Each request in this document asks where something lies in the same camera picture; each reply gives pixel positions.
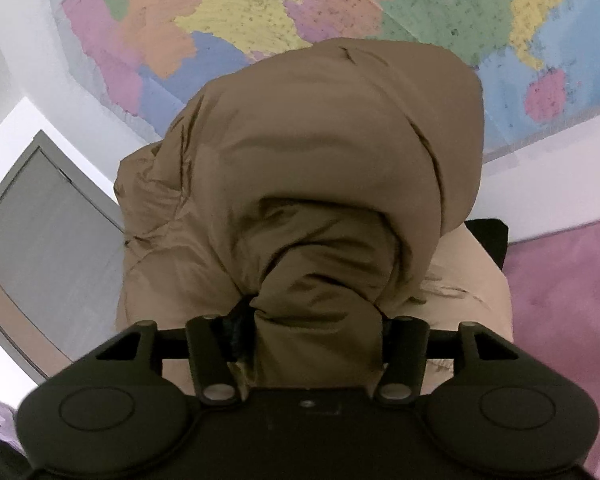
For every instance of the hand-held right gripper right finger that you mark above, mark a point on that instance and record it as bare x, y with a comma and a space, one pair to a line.
405, 350

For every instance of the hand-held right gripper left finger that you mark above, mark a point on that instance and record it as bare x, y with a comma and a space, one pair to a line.
210, 350

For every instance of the brown down jacket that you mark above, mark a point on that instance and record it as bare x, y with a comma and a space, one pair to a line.
305, 185

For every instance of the beige quilt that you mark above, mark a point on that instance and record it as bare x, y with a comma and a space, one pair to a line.
475, 300

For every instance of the small black object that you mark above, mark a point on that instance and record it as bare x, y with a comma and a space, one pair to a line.
490, 242

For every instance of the pink printed bed sheet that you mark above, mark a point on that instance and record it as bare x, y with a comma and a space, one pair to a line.
565, 300

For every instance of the grey framed panel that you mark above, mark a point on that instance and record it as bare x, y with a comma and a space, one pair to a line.
40, 240

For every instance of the colourful wall map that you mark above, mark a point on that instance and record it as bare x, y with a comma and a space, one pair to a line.
280, 5

